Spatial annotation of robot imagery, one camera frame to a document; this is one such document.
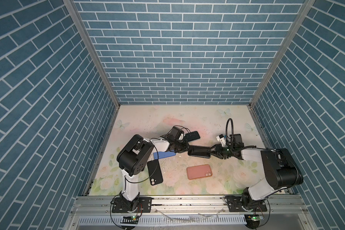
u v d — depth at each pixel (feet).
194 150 3.45
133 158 1.66
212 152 2.76
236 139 2.53
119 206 2.41
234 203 2.42
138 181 1.58
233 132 2.53
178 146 2.71
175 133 2.58
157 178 2.71
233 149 2.46
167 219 2.31
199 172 2.79
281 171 1.55
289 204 2.49
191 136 3.34
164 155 3.00
